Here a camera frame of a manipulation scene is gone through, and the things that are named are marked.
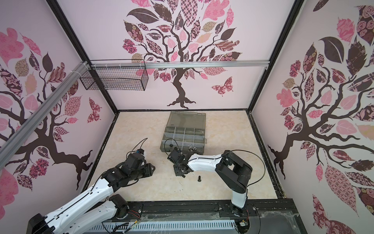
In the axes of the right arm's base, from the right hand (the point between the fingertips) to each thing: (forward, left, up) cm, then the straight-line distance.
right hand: (178, 169), depth 88 cm
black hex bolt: (-7, -12, +1) cm, 14 cm away
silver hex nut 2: (+15, -10, 0) cm, 18 cm away
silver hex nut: (+15, -8, +1) cm, 17 cm away
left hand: (-4, +14, +8) cm, 16 cm away
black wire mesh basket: (+74, +55, +18) cm, 94 cm away
